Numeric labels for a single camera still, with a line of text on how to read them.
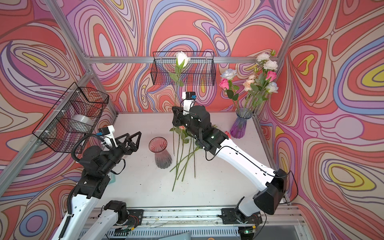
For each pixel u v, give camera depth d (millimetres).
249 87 849
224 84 760
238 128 1071
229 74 768
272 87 801
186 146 997
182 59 557
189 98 542
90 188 480
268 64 784
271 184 397
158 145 813
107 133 563
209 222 720
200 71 986
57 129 690
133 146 592
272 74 765
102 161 518
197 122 482
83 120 734
